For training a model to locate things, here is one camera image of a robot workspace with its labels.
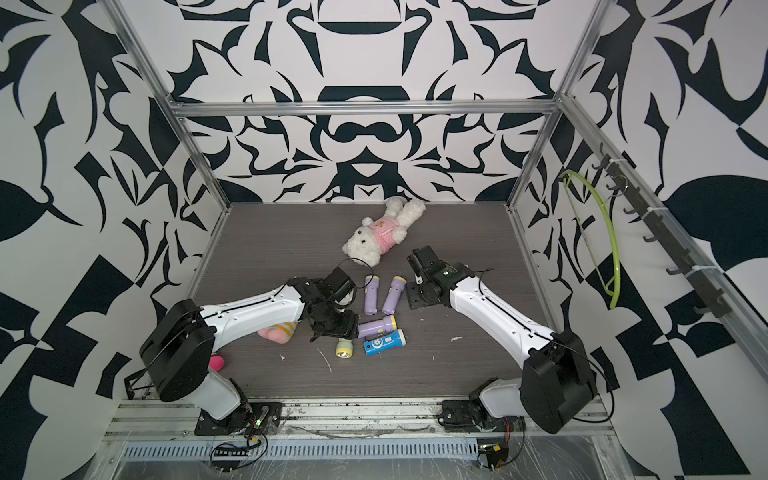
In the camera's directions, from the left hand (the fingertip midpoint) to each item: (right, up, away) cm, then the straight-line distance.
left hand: (350, 328), depth 84 cm
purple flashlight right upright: (+14, +10, +10) cm, 19 cm away
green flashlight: (-1, -4, -3) cm, 6 cm away
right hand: (+19, +10, 0) cm, 22 cm away
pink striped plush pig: (-19, 0, -3) cm, 19 cm away
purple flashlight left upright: (+6, +8, +9) cm, 14 cm away
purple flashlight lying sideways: (+10, 0, +2) cm, 10 cm away
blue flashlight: (+8, -4, -1) cm, 9 cm away
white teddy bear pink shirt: (+7, +25, +15) cm, 30 cm away
